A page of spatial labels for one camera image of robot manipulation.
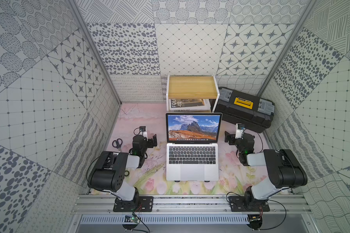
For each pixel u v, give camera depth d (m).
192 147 0.84
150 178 0.83
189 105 0.93
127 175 0.84
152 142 0.85
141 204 0.73
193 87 0.85
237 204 0.73
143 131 0.81
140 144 0.72
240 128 0.82
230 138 0.85
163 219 0.70
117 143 0.96
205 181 0.81
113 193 0.50
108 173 0.45
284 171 0.46
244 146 0.74
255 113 0.93
